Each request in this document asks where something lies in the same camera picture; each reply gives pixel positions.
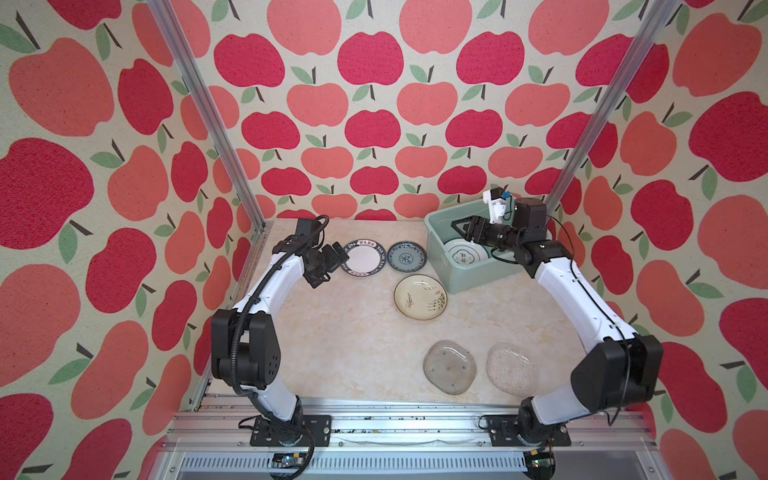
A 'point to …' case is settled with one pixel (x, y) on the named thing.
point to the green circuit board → (287, 460)
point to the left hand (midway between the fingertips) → (345, 265)
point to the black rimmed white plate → (366, 258)
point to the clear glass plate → (512, 369)
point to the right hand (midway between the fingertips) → (466, 222)
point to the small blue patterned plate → (407, 256)
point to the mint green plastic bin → (459, 274)
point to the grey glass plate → (450, 367)
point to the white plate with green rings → (465, 252)
